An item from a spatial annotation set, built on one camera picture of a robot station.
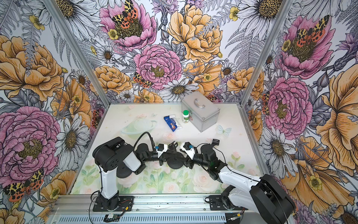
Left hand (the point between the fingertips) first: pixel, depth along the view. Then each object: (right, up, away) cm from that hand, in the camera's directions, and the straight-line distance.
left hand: (175, 155), depth 85 cm
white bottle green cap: (+6, +24, +18) cm, 30 cm away
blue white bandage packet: (-3, +19, +20) cm, 27 cm away
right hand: (+2, +1, -5) cm, 6 cm away
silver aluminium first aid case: (+18, +25, +12) cm, 33 cm away
